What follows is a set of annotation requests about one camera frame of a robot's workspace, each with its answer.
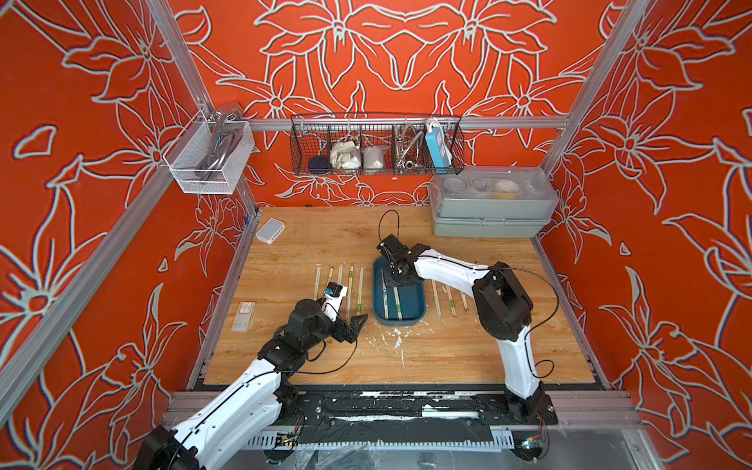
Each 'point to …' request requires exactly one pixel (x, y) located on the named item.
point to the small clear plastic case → (244, 316)
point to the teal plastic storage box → (411, 298)
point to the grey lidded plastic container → (493, 202)
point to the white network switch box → (270, 230)
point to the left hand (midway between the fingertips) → (354, 307)
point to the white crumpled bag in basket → (345, 154)
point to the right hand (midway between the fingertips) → (385, 280)
